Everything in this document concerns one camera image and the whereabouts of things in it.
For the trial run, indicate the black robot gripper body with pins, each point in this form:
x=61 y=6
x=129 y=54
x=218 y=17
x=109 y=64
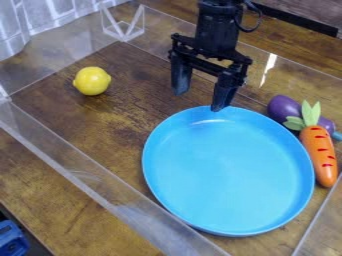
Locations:
x=210 y=50

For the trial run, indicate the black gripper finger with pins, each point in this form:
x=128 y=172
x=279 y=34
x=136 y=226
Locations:
x=226 y=87
x=180 y=75

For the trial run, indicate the blue round plastic tray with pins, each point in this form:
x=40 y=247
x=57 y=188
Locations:
x=227 y=170

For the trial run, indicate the purple toy eggplant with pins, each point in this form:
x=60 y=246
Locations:
x=283 y=106

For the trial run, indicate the yellow toy lemon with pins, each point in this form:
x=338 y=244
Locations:
x=91 y=81

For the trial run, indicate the orange toy carrot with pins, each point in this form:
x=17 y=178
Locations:
x=316 y=141

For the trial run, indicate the white patterned curtain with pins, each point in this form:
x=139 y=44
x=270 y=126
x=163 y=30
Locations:
x=28 y=17

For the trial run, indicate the blue plastic object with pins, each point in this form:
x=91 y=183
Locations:
x=13 y=243

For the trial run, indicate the clear acrylic enclosure wall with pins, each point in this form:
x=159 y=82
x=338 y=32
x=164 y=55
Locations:
x=71 y=172

